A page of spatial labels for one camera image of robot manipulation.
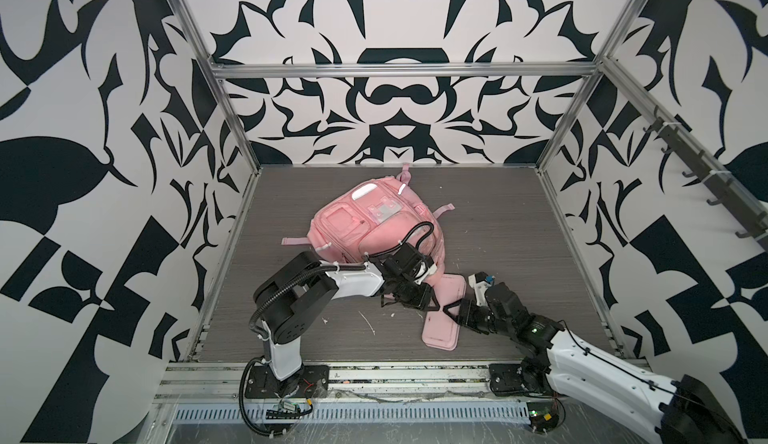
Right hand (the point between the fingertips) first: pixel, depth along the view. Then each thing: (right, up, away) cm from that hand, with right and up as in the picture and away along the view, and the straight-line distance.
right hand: (447, 312), depth 81 cm
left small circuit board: (-39, -19, -11) cm, 44 cm away
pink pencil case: (-2, -5, 0) cm, 5 cm away
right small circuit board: (+20, -22, -10) cm, 31 cm away
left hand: (-2, +1, +2) cm, 3 cm away
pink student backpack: (-21, +24, +17) cm, 36 cm away
